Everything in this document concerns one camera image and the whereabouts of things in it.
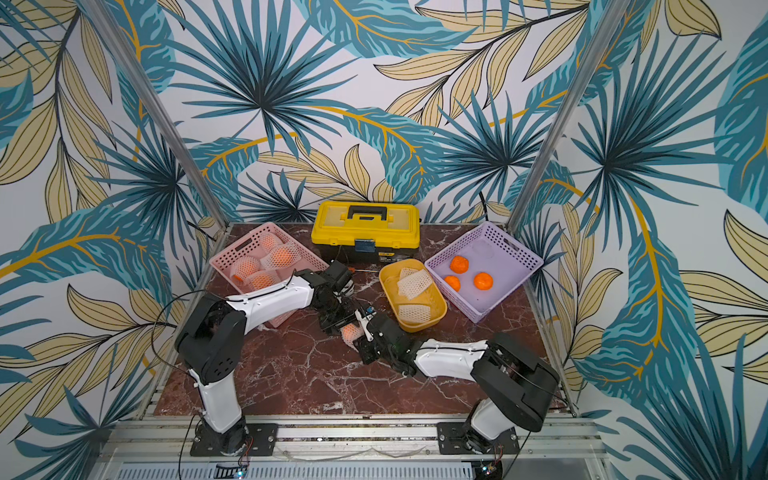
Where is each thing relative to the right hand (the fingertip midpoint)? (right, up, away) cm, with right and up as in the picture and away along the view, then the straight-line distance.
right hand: (357, 340), depth 86 cm
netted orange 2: (-27, +24, +14) cm, 39 cm away
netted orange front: (-2, +2, -1) cm, 3 cm away
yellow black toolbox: (+2, +32, +9) cm, 33 cm away
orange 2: (+33, +21, +15) cm, 42 cm away
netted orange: (+41, +16, +14) cm, 46 cm away
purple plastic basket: (+48, +27, +27) cm, 61 cm away
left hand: (-1, +3, +1) cm, 3 cm away
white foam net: (+15, +19, +15) cm, 28 cm away
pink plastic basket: (-40, +21, +12) cm, 47 cm away
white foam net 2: (+17, +15, +9) cm, 24 cm away
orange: (+30, +16, +12) cm, 36 cm away
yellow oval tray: (+9, +18, +16) cm, 26 cm away
